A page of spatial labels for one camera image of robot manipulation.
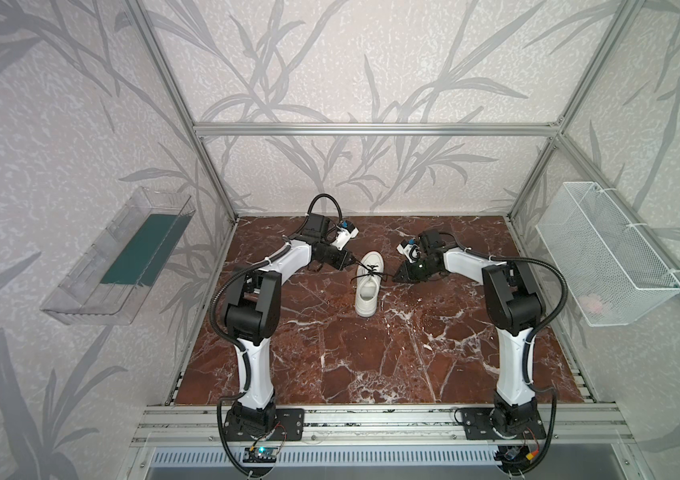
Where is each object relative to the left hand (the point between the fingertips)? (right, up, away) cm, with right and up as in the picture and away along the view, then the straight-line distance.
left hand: (356, 250), depth 96 cm
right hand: (+13, -7, +5) cm, 16 cm away
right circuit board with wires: (+40, -51, -22) cm, 69 cm away
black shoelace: (+5, -7, +1) cm, 9 cm away
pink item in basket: (+58, -12, -23) cm, 64 cm away
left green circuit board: (-23, -49, -24) cm, 59 cm away
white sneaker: (+3, -12, -2) cm, 12 cm away
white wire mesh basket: (+53, -4, -34) cm, 64 cm away
